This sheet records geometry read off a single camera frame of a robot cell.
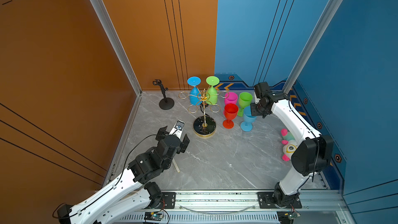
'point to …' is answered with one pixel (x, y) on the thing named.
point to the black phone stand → (167, 103)
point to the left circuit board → (153, 216)
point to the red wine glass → (231, 110)
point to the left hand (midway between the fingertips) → (176, 129)
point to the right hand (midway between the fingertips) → (257, 111)
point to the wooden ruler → (173, 160)
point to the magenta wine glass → (230, 97)
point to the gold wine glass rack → (204, 125)
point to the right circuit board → (287, 216)
